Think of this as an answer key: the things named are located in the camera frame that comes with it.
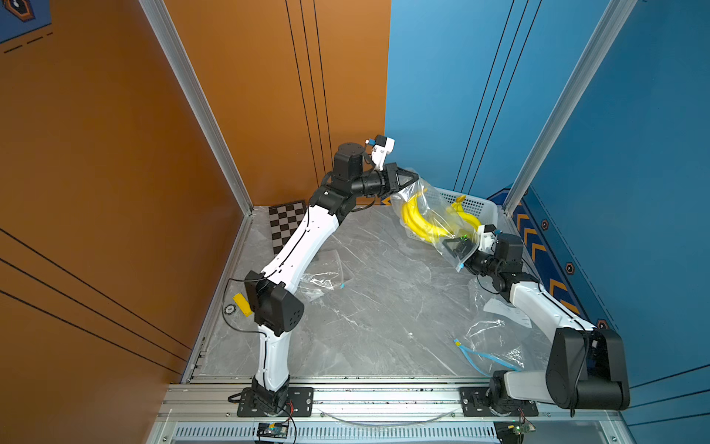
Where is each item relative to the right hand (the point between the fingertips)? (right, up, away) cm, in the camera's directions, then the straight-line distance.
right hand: (450, 248), depth 86 cm
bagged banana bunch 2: (-7, +8, -14) cm, 17 cm away
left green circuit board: (-51, -47, -14) cm, 71 cm away
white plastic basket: (+22, +14, +26) cm, 36 cm away
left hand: (-14, +19, -19) cm, 30 cm away
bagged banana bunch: (+11, +15, +25) cm, 31 cm away
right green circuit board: (+11, -47, -16) cm, 50 cm away
